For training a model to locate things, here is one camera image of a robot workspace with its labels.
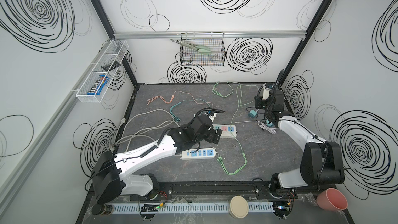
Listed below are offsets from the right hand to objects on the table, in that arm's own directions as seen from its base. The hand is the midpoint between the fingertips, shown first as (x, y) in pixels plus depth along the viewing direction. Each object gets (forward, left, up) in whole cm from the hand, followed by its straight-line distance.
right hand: (260, 95), depth 89 cm
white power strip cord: (-19, +77, -14) cm, 80 cm away
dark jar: (-54, +74, -10) cm, 92 cm away
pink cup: (-49, -20, -9) cm, 54 cm away
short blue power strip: (-29, +35, -15) cm, 48 cm away
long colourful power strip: (-15, +18, -15) cm, 28 cm away
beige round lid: (-52, +17, -12) cm, 56 cm away
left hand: (-22, +26, 0) cm, 34 cm away
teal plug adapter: (-2, +1, -17) cm, 17 cm away
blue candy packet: (-12, +82, +17) cm, 84 cm away
